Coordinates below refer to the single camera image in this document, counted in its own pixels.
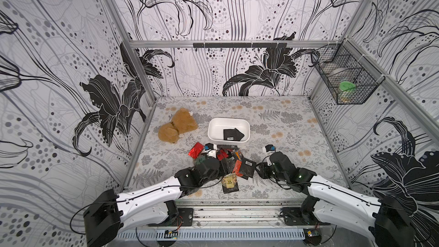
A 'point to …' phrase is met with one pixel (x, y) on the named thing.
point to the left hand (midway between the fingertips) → (230, 167)
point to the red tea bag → (222, 154)
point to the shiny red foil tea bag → (196, 150)
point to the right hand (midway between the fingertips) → (257, 165)
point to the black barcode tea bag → (248, 168)
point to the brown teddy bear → (183, 121)
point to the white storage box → (216, 126)
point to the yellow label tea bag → (230, 183)
